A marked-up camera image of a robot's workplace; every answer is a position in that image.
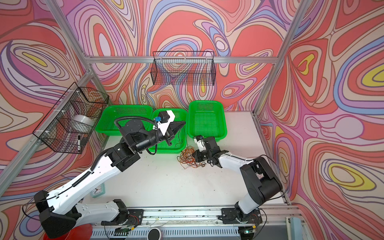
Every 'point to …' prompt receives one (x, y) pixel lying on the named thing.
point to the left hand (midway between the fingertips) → (185, 121)
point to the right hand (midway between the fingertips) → (194, 157)
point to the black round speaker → (154, 234)
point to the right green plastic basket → (206, 118)
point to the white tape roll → (84, 119)
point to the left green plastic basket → (111, 113)
